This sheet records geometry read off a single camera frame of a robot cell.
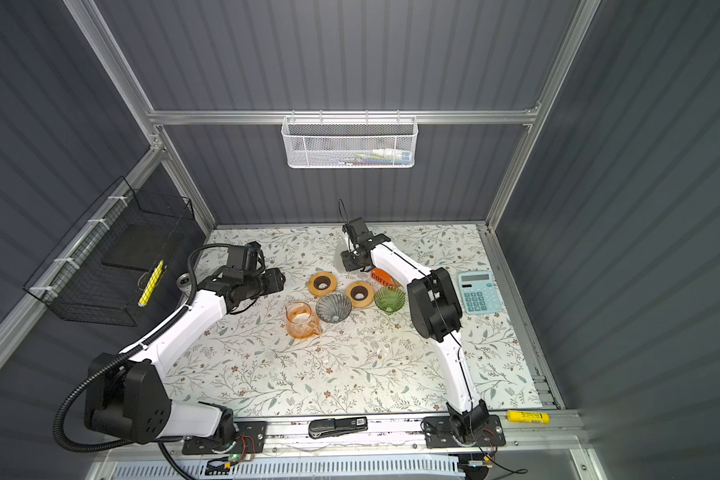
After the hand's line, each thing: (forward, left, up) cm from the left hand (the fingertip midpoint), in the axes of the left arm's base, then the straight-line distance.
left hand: (278, 278), depth 87 cm
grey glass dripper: (-4, -15, -11) cm, 20 cm away
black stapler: (-37, -15, -10) cm, 41 cm away
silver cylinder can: (+2, +28, -2) cm, 29 cm away
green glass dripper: (-3, -33, -9) cm, 35 cm away
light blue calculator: (-1, -64, -11) cm, 65 cm away
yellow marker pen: (-8, +27, +11) cm, 31 cm away
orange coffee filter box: (+7, -32, -11) cm, 34 cm away
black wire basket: (-2, +38, +13) cm, 40 cm away
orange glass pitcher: (-7, -5, -14) cm, 17 cm away
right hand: (+12, -22, -8) cm, 26 cm away
